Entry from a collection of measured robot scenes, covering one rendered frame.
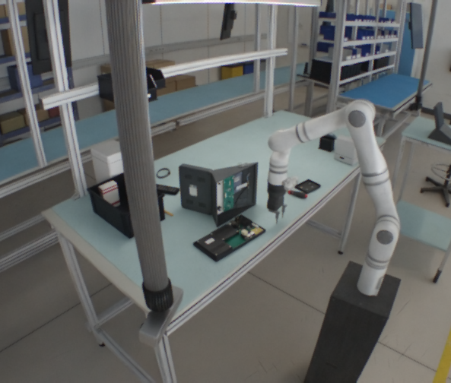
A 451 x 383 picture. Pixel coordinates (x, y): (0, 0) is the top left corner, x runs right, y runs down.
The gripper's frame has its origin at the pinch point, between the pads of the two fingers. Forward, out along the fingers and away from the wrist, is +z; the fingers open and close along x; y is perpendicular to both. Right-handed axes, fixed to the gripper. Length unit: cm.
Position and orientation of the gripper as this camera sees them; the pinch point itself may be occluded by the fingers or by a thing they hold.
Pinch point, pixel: (279, 220)
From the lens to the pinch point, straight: 144.1
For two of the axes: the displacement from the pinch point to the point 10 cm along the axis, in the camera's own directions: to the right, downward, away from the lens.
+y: -8.3, -2.9, 4.9
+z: 0.0, 8.6, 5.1
